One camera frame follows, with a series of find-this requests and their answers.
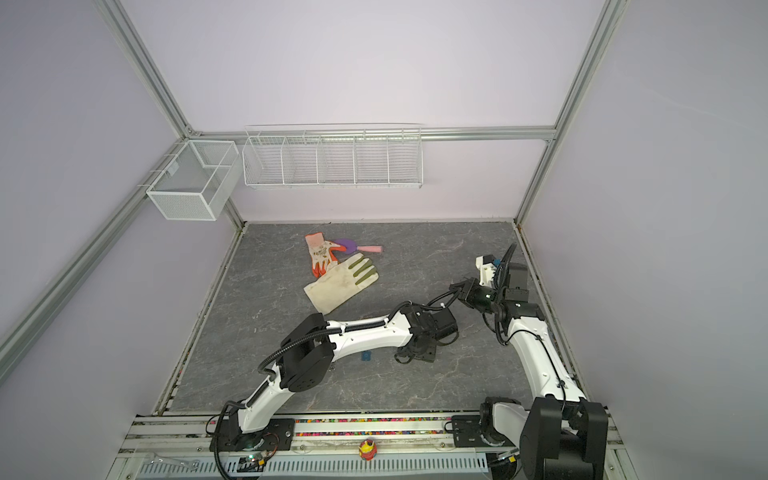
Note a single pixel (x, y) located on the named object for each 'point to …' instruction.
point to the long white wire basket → (334, 155)
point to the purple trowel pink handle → (351, 246)
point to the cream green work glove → (342, 280)
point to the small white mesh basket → (198, 181)
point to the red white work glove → (321, 253)
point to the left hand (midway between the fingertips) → (422, 359)
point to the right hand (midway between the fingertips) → (452, 289)
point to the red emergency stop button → (367, 449)
